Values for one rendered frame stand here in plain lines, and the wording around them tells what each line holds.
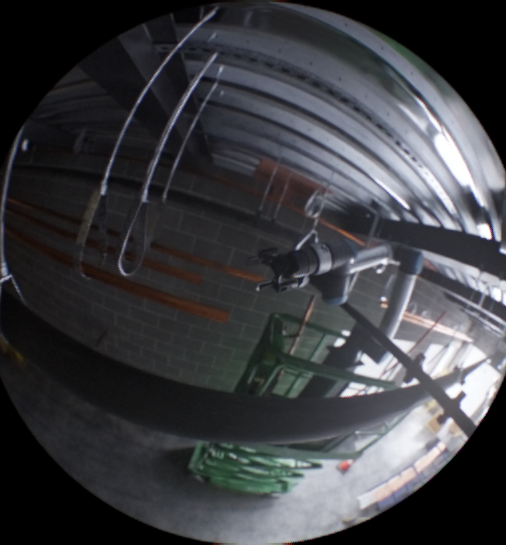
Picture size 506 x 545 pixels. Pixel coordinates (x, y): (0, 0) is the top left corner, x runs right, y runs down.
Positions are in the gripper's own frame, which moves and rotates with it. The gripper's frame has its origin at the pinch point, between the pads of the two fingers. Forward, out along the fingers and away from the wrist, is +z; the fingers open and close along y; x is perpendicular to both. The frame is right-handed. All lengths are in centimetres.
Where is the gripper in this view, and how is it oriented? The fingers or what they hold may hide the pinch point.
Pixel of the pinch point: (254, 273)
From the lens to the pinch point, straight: 48.9
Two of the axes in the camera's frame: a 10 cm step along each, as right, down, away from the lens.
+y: 3.3, 7.2, -6.1
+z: -9.4, 2.2, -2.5
